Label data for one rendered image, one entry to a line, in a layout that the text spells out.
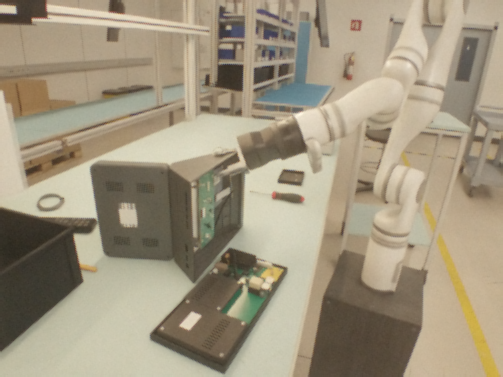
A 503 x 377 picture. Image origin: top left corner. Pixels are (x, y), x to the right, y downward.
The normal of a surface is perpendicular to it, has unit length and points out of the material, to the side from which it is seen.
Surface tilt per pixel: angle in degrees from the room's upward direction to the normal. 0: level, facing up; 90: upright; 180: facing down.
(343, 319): 90
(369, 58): 90
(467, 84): 90
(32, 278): 90
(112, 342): 0
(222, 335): 0
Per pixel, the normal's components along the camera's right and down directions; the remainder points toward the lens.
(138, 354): 0.04, -0.92
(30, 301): 0.95, 0.15
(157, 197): -0.02, 0.39
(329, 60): -0.29, 0.37
